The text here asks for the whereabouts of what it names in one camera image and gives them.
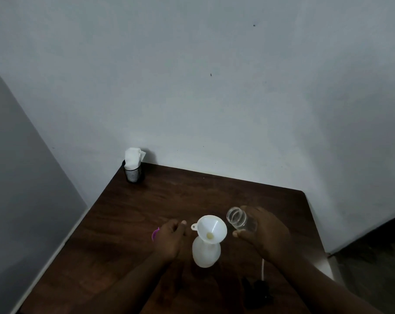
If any white spray bottle body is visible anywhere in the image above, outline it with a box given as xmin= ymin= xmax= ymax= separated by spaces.
xmin=192 ymin=237 xmax=221 ymax=269

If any person's right forearm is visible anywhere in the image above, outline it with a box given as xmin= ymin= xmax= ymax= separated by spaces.
xmin=272 ymin=251 xmax=385 ymax=314

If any clear plastic water bottle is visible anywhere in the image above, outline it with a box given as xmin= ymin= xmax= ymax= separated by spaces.
xmin=226 ymin=207 xmax=258 ymax=232

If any black spray head with tube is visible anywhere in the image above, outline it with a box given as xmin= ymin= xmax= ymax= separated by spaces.
xmin=242 ymin=258 xmax=273 ymax=310

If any person's left hand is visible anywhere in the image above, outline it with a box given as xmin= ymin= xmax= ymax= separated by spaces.
xmin=153 ymin=219 xmax=187 ymax=262

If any person's right hand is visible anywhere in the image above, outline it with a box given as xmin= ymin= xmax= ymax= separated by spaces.
xmin=232 ymin=205 xmax=291 ymax=263

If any black mesh cup holder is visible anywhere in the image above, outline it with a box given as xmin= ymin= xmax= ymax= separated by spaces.
xmin=122 ymin=160 xmax=145 ymax=184

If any white plastic funnel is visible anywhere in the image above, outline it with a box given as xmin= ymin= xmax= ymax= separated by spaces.
xmin=191 ymin=215 xmax=228 ymax=242

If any black cup with tissues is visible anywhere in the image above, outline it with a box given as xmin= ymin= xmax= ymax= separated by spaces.
xmin=124 ymin=147 xmax=146 ymax=182

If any dark wooden table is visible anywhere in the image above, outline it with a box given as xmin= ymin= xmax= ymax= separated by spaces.
xmin=17 ymin=162 xmax=334 ymax=314

